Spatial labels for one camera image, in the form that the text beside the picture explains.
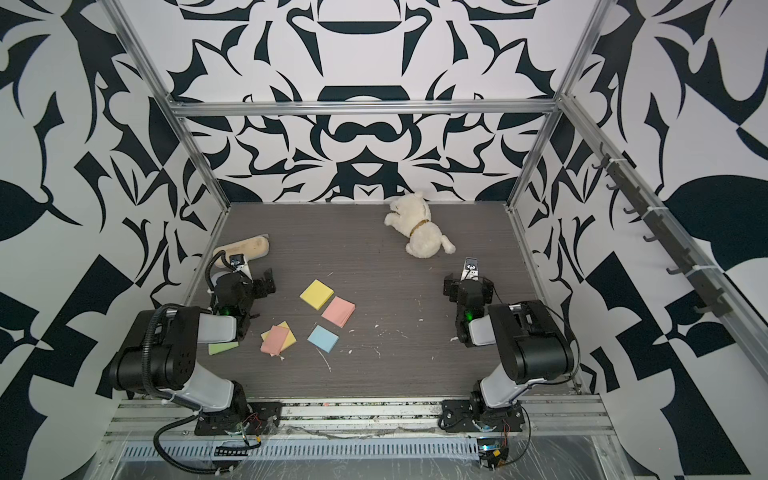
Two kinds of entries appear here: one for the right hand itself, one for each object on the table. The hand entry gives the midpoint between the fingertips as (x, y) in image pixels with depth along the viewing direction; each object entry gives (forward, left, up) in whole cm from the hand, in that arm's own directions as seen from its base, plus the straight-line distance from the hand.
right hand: (469, 271), depth 94 cm
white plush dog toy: (+20, +18, +4) cm, 27 cm away
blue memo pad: (-19, +44, -5) cm, 48 cm away
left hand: (+1, +68, +2) cm, 68 cm away
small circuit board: (-45, +2, -7) cm, 46 cm away
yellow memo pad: (-5, +48, -5) cm, 48 cm away
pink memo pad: (-10, +41, -5) cm, 42 cm away
